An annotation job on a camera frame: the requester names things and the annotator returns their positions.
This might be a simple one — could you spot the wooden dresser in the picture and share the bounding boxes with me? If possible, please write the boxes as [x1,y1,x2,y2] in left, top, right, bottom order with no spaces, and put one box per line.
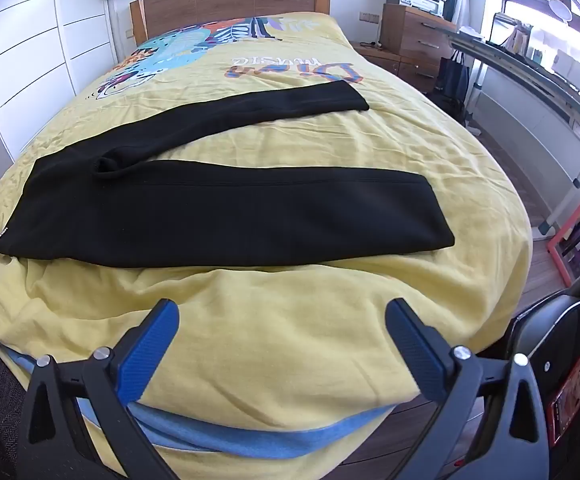
[381,3,458,94]

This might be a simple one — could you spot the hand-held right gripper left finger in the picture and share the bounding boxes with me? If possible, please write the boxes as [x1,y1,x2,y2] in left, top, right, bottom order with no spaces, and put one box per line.
[14,299,180,480]

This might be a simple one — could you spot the dark blue bag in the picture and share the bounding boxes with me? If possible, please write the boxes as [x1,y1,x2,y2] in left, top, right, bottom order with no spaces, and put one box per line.
[436,50,471,107]

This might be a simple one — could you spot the grey tilting desk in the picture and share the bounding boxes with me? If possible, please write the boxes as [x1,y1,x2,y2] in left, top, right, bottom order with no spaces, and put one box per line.
[444,27,580,237]

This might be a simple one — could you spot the black chair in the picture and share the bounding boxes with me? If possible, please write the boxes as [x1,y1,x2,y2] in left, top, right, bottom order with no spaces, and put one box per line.
[508,290,580,480]

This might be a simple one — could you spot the yellow printed blanket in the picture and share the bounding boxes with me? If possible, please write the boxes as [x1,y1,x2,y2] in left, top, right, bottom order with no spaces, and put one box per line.
[0,10,533,443]

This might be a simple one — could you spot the wooden headboard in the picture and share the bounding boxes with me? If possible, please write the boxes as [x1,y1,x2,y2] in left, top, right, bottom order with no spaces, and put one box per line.
[129,0,331,52]

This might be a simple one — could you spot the black pants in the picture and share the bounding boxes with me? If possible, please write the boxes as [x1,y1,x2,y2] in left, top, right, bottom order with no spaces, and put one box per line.
[0,80,456,267]

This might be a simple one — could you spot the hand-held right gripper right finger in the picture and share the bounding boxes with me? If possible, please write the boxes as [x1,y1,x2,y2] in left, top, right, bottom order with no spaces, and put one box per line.
[385,298,566,480]

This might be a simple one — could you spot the wooden nightstand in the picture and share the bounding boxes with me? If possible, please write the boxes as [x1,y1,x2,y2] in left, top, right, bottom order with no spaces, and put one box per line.
[352,40,403,79]

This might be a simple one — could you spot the white wardrobe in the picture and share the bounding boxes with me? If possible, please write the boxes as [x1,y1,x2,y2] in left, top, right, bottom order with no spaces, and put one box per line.
[0,0,137,163]

